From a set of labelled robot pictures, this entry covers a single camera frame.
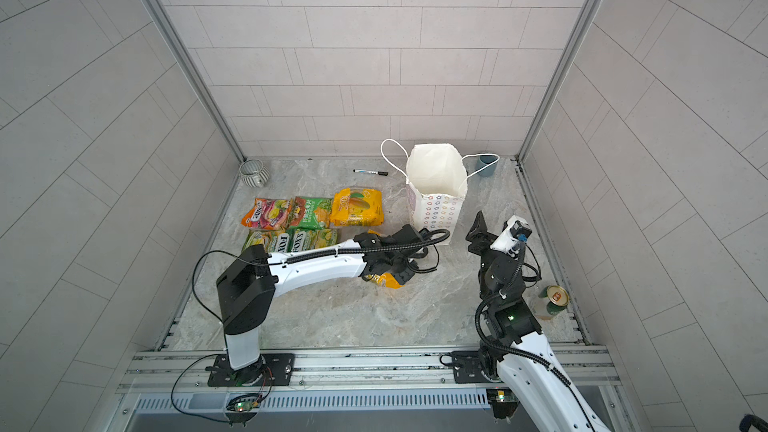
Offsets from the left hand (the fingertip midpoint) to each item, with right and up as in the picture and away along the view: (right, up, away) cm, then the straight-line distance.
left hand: (418, 262), depth 83 cm
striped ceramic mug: (-57, +26, +22) cm, 67 cm away
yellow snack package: (-9, -4, -2) cm, 10 cm away
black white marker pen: (-12, +26, +28) cm, 40 cm away
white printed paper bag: (+8, +21, +18) cm, 28 cm away
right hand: (+16, +14, -10) cm, 24 cm away
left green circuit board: (-39, -26, -19) cm, 51 cm away
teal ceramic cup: (+25, +29, +19) cm, 42 cm away
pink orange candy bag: (-47, +12, +14) cm, 50 cm away
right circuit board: (+19, -28, -14) cm, 37 cm away
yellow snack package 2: (-17, +14, +13) cm, 26 cm away
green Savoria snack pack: (-40, +5, +9) cm, 41 cm away
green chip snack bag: (-34, +12, +15) cm, 39 cm away
